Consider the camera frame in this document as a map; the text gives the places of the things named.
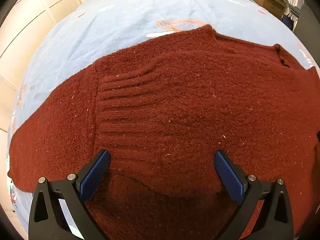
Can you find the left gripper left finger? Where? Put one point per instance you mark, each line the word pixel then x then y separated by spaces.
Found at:
pixel 47 221

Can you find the dark red knit sweater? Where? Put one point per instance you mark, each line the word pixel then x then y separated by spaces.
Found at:
pixel 162 108

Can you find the grey chair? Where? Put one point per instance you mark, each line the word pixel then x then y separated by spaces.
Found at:
pixel 307 28

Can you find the dark blue bag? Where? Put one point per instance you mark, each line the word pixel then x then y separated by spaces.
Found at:
pixel 288 21

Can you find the blue dinosaur print bedsheet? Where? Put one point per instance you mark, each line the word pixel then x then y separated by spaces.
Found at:
pixel 126 23

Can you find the cream wardrobe doors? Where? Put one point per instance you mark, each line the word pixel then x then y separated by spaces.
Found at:
pixel 24 29

